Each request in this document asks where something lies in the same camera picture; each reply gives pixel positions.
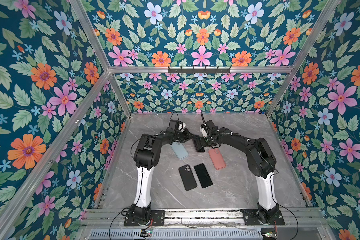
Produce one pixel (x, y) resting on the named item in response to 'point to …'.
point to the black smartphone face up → (203, 175)
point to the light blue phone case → (179, 150)
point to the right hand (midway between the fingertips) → (201, 142)
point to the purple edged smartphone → (198, 144)
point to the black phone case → (187, 177)
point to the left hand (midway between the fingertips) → (196, 131)
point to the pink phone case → (217, 158)
